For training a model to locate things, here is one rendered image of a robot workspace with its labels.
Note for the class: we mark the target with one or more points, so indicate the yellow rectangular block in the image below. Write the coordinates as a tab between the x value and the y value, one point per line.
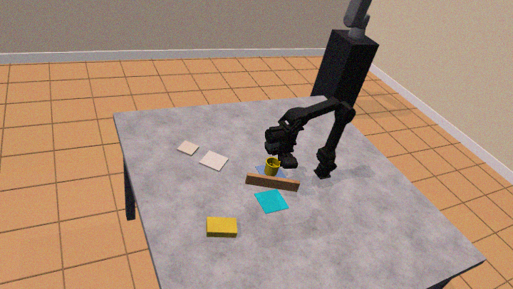
221	227

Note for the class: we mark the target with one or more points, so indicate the brown rectangular bar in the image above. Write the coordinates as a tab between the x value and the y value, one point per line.
272	182

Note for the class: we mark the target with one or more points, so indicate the beige flat square pad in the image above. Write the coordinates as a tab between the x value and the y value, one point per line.
188	148

